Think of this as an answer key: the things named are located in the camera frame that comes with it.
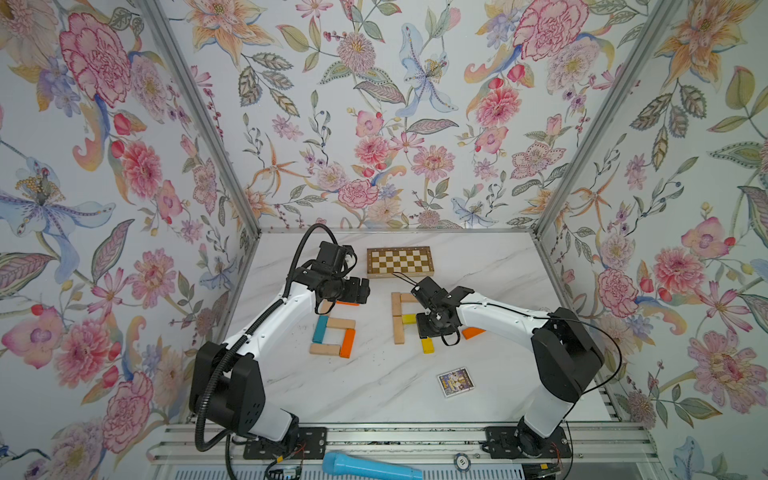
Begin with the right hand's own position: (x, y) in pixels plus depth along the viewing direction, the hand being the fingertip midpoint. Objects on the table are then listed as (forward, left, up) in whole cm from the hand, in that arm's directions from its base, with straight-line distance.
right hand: (424, 326), depth 91 cm
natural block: (-1, +6, +18) cm, 19 cm away
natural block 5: (-8, +29, -1) cm, 30 cm away
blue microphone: (-36, +15, -2) cm, 39 cm away
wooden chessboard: (+26, +5, -1) cm, 26 cm away
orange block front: (-5, +23, -2) cm, 24 cm away
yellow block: (-5, -1, -3) cm, 6 cm away
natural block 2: (+9, +9, -3) cm, 13 cm away
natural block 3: (+2, +8, -3) cm, 9 cm away
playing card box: (-15, -8, -2) cm, 17 cm away
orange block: (+6, +24, +3) cm, 25 cm away
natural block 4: (+1, +26, -2) cm, 26 cm away
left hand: (+5, +18, +13) cm, 23 cm away
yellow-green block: (+3, +4, -2) cm, 6 cm away
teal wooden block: (-3, +32, -3) cm, 33 cm away
